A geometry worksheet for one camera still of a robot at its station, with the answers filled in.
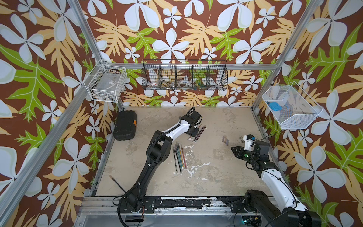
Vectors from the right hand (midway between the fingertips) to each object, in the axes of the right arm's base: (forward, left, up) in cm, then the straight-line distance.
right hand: (232, 147), depth 85 cm
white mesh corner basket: (+17, -34, +17) cm, 42 cm away
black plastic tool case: (+21, +72, -4) cm, 75 cm away
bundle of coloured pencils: (-3, +32, -10) cm, 34 cm away
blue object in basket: (+19, -26, +16) cm, 36 cm away
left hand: (+19, +21, -9) cm, 30 cm away
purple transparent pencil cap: (+10, -2, -10) cm, 14 cm away
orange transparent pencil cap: (+12, -1, -11) cm, 16 cm away
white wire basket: (+31, +78, +25) cm, 87 cm away
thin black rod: (-19, +68, -10) cm, 71 cm away
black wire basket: (+45, +30, +22) cm, 58 cm away
